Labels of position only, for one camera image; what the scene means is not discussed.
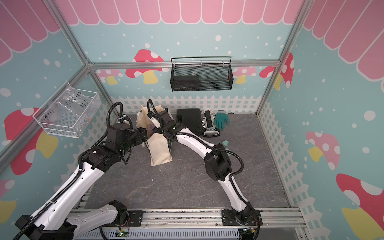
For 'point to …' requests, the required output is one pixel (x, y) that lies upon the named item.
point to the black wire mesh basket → (201, 73)
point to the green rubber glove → (219, 119)
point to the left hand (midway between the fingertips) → (140, 134)
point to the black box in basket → (185, 83)
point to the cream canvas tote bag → (157, 142)
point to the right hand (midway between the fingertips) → (157, 125)
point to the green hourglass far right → (225, 143)
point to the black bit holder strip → (210, 130)
